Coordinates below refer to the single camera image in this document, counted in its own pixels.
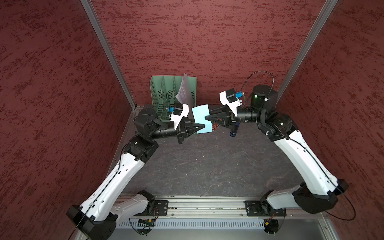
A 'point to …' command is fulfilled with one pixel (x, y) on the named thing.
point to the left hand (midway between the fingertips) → (201, 128)
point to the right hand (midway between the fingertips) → (206, 118)
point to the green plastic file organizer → (164, 89)
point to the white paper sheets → (184, 94)
